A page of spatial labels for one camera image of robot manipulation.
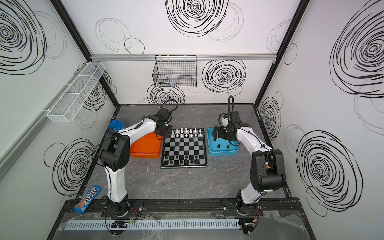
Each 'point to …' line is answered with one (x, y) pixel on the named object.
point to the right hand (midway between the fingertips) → (218, 134)
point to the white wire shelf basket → (65, 109)
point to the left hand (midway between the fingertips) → (170, 131)
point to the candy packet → (82, 206)
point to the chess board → (184, 148)
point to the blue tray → (221, 147)
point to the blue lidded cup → (116, 125)
